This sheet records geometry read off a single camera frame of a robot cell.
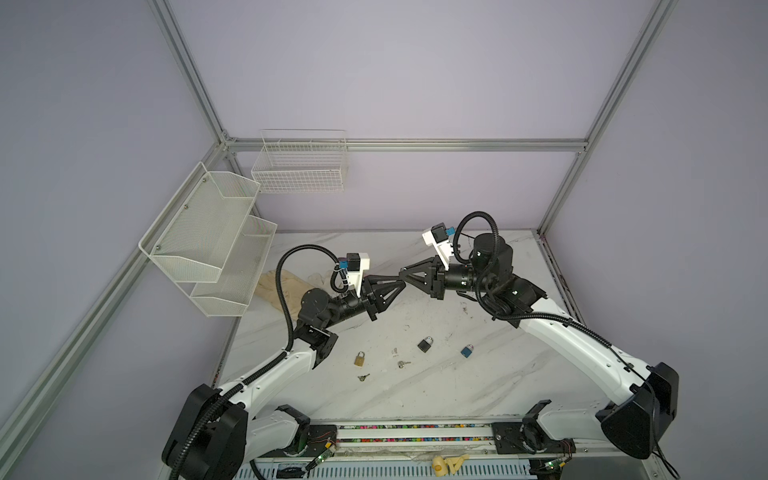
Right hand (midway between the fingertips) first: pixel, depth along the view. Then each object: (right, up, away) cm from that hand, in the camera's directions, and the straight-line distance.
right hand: (401, 274), depth 64 cm
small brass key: (-11, -31, +20) cm, 38 cm away
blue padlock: (+21, -24, +25) cm, 40 cm away
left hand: (+1, -2, +3) cm, 3 cm away
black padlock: (+8, -24, +27) cm, 37 cm away
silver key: (+1, -28, +22) cm, 36 cm away
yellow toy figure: (+9, -45, +5) cm, 46 cm away
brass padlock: (-12, -27, +24) cm, 38 cm away
